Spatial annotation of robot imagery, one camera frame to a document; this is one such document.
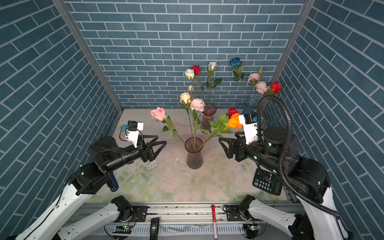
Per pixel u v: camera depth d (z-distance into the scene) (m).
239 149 0.42
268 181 0.82
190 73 0.81
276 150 0.33
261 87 0.89
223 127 0.62
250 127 0.42
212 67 0.89
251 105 0.99
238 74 0.90
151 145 0.50
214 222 0.71
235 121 0.58
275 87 0.89
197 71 0.85
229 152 0.45
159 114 0.61
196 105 0.69
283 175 0.32
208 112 0.89
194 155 0.89
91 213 0.56
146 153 0.51
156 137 0.62
